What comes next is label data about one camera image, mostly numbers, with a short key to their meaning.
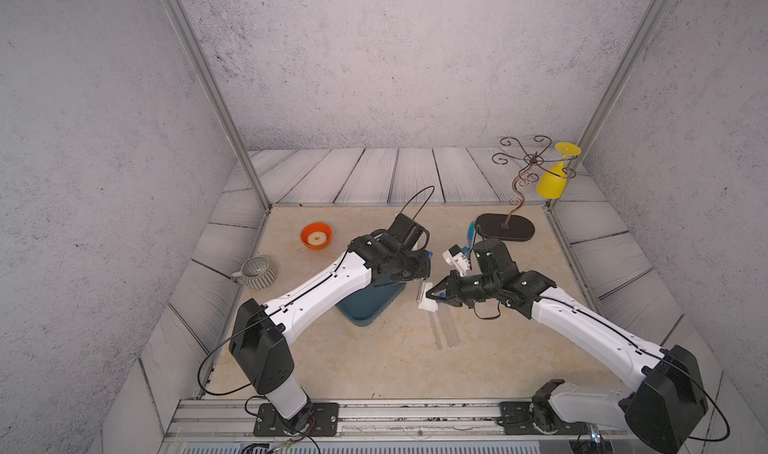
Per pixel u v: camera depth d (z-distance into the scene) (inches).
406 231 23.3
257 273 39.2
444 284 28.0
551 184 39.0
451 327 34.7
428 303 28.8
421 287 29.7
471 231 44.6
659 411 14.9
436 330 34.7
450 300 25.9
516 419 28.6
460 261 28.6
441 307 28.6
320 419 28.6
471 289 25.8
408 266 25.5
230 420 29.3
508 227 43.8
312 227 43.6
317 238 41.6
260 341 16.4
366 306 35.7
